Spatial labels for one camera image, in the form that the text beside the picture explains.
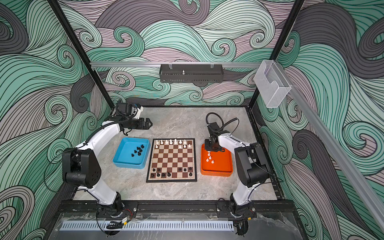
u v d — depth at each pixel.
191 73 0.95
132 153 0.92
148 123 0.83
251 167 0.47
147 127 0.80
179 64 0.94
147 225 0.70
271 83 0.79
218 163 0.89
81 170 0.45
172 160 0.90
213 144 0.70
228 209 0.73
